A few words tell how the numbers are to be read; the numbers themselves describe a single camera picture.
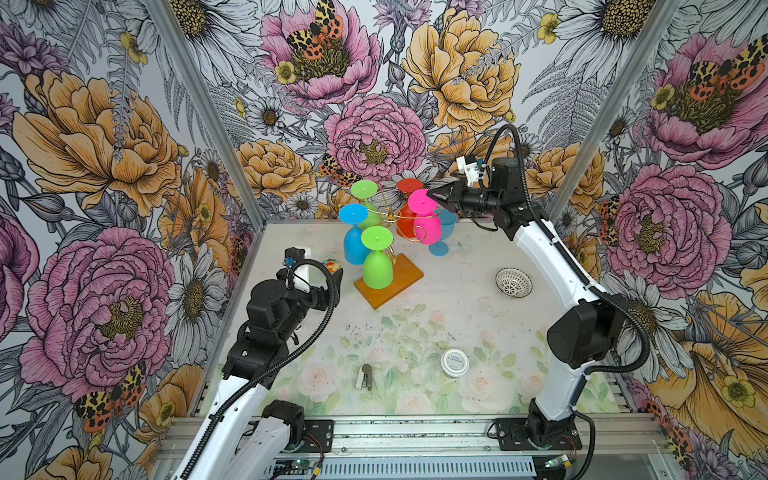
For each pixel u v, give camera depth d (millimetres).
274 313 502
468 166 730
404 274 1068
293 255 571
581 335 473
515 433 742
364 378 816
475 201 691
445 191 743
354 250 807
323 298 628
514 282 1022
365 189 834
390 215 795
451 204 701
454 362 798
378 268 771
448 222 995
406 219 877
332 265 1074
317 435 736
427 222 812
